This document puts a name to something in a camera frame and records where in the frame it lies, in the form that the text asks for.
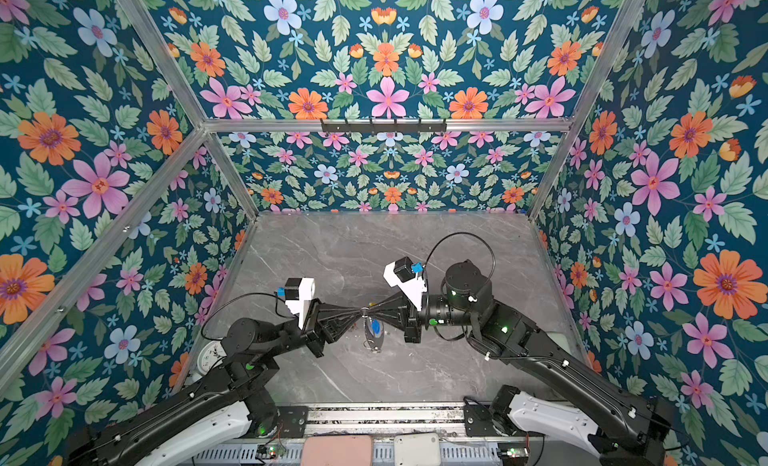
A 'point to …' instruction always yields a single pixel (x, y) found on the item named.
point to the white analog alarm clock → (210, 356)
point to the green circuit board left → (270, 451)
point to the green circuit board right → (513, 453)
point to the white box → (417, 449)
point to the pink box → (337, 450)
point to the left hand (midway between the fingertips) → (356, 316)
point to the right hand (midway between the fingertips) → (371, 310)
